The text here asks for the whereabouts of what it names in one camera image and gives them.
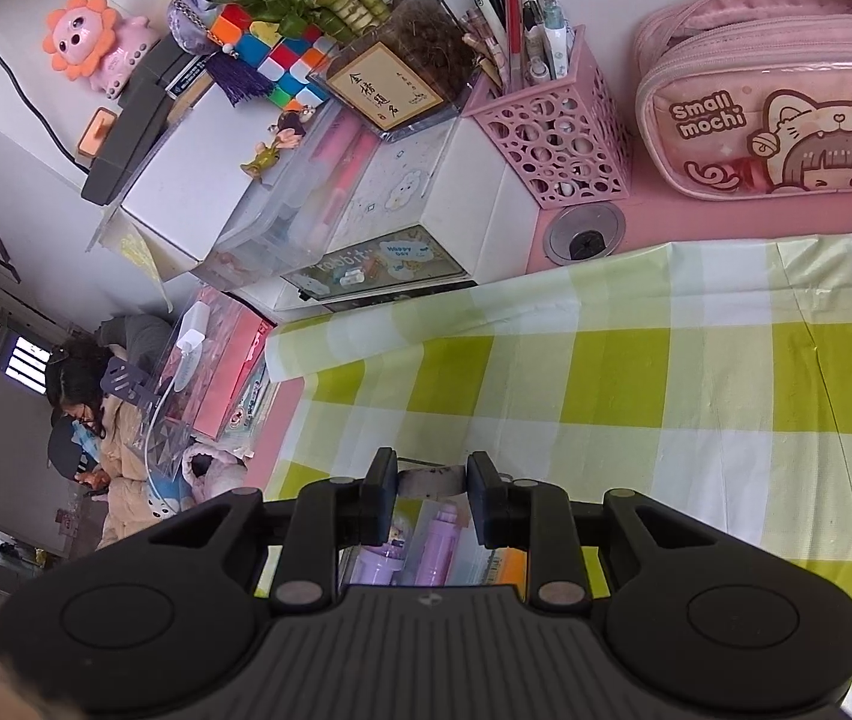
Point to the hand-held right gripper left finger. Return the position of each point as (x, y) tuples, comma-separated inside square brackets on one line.
[(379, 495)]

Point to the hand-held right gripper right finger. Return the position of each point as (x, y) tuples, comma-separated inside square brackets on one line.
[(486, 499)]

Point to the white eraser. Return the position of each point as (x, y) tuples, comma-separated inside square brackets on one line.
[(433, 484)]

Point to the clear plastic organizer box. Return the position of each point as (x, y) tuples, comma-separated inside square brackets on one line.
[(475, 562)]

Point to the purple mechanical pen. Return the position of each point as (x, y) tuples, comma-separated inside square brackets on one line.
[(437, 547)]

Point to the purple correction pen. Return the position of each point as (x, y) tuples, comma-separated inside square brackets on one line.
[(377, 566)]

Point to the orange highlighter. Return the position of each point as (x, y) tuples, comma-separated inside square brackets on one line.
[(512, 566)]

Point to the stack of thin books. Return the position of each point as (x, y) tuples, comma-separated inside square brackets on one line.
[(250, 412)]

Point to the pink white plush toy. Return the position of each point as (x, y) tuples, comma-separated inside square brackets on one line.
[(220, 476)]

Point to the green checked tablecloth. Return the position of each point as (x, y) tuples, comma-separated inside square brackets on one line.
[(621, 390)]

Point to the white charger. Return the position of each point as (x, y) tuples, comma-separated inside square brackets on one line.
[(193, 326)]

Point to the folding phone stand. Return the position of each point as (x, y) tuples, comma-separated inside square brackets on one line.
[(122, 379)]

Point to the clear plastic storage box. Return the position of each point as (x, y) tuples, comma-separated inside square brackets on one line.
[(283, 225)]

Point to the white drawer organizer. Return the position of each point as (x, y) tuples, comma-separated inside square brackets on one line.
[(471, 187)]

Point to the clear sleeve yellow print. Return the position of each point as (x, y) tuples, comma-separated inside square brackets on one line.
[(133, 247)]

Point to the pink perforated pen basket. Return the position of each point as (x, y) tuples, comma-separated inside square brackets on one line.
[(546, 142)]

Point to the small toy figurine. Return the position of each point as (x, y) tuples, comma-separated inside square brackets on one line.
[(280, 139)]

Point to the white cardboard box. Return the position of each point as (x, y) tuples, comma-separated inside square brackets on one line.
[(193, 172)]

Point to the barred window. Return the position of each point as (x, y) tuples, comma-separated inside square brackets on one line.
[(17, 356)]

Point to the wooden framed label sign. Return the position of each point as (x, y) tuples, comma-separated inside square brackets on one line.
[(385, 86)]

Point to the dark grey box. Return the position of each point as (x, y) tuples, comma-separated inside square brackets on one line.
[(133, 127)]

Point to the colourful puzzle cube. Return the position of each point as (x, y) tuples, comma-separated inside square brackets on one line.
[(276, 60)]

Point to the small brown box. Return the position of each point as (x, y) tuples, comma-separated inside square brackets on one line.
[(96, 135)]

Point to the clear box with label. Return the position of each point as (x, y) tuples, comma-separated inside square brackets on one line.
[(426, 37)]

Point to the bunch of pens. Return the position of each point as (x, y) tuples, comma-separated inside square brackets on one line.
[(512, 15)]

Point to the pink cartoon pencil case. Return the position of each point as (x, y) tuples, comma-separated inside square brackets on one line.
[(696, 52)]

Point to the purple sachet with tassel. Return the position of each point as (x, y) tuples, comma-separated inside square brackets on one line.
[(190, 15)]

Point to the pink orange lion toy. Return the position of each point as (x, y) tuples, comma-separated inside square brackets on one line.
[(85, 34)]

